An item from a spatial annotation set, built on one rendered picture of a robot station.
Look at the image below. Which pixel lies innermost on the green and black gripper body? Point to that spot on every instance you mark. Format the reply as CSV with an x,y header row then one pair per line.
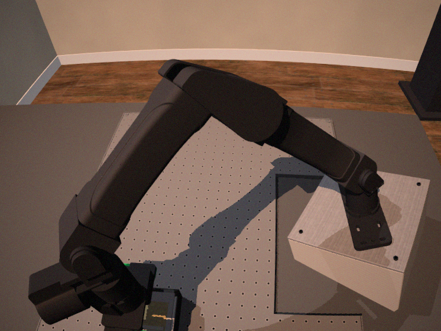
x,y
133,307

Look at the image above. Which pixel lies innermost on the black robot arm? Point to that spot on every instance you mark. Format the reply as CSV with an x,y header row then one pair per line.
x,y
179,106

